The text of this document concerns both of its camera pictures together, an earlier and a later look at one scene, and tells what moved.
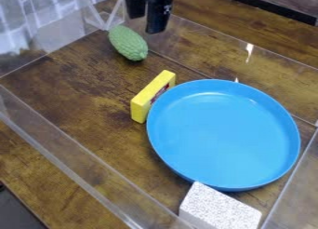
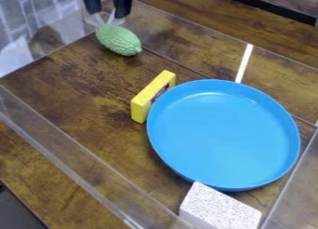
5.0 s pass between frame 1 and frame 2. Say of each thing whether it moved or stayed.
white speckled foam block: stayed
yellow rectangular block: stayed
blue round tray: stayed
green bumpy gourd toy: moved
